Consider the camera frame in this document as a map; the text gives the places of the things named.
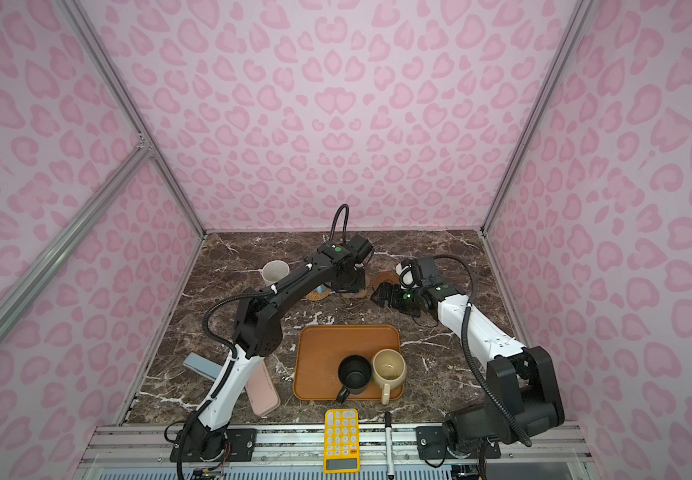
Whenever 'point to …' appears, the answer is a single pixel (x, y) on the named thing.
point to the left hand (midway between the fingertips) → (360, 284)
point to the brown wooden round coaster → (384, 277)
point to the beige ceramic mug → (389, 368)
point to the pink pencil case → (263, 395)
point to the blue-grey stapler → (204, 366)
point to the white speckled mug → (275, 271)
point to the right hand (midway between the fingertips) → (384, 298)
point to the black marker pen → (389, 445)
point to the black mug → (354, 372)
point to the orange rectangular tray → (318, 350)
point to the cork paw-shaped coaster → (355, 295)
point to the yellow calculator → (341, 441)
